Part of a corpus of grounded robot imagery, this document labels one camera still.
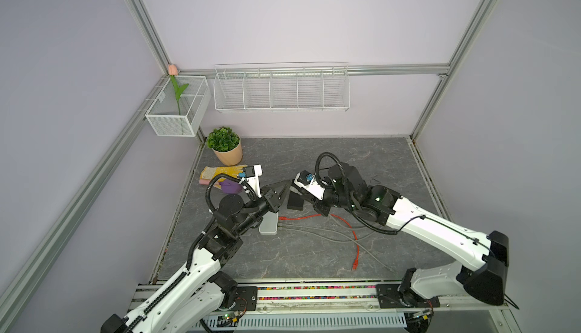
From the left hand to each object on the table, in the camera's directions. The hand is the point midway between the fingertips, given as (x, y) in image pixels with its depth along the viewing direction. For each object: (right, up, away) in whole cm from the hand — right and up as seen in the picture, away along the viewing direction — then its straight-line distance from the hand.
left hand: (291, 187), depth 66 cm
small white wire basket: (-45, +29, +23) cm, 59 cm away
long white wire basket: (-8, +41, +36) cm, 55 cm away
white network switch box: (-10, -18, +23) cm, 31 cm away
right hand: (+4, -2, +5) cm, 6 cm away
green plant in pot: (-31, +14, +35) cm, 49 cm away
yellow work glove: (-41, +2, +41) cm, 58 cm away
